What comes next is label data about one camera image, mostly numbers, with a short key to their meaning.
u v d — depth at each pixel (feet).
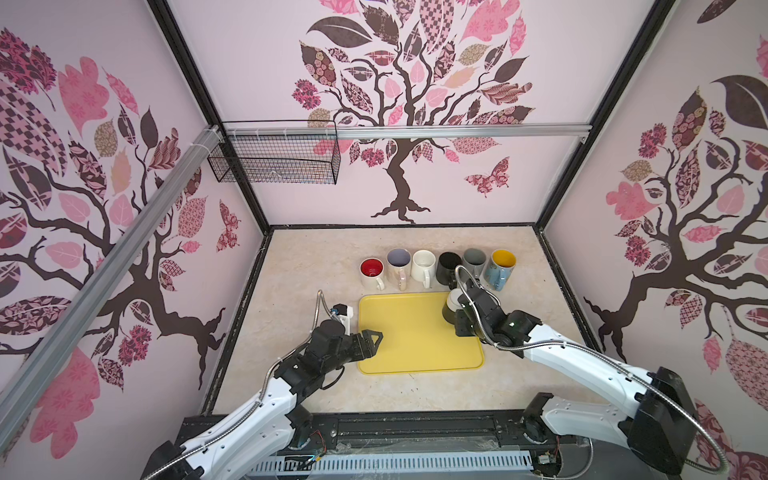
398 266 3.11
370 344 2.38
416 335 3.20
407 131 3.04
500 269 3.11
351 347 2.29
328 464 2.29
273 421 1.67
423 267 3.31
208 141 2.70
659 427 1.29
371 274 3.37
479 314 2.00
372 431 2.47
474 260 3.24
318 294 3.43
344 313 2.42
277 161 4.00
